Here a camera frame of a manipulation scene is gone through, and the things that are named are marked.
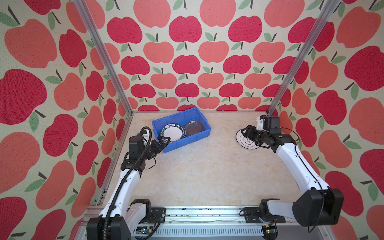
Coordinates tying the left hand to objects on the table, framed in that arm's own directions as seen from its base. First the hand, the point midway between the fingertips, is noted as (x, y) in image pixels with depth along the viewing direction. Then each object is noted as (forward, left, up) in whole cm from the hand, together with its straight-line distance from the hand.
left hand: (168, 142), depth 79 cm
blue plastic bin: (+35, -14, -13) cm, 40 cm away
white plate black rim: (+13, -50, -19) cm, 55 cm away
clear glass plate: (+25, -14, -17) cm, 34 cm away
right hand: (+6, -45, +1) cm, 45 cm away
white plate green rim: (+20, -1, -17) cm, 26 cm away
